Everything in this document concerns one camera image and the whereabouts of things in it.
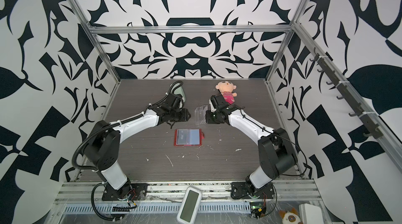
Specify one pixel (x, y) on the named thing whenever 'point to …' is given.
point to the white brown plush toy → (290, 217)
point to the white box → (310, 213)
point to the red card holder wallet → (188, 137)
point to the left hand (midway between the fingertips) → (190, 112)
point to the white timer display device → (189, 205)
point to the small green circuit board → (256, 205)
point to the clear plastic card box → (200, 114)
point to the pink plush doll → (226, 88)
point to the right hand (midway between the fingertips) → (208, 116)
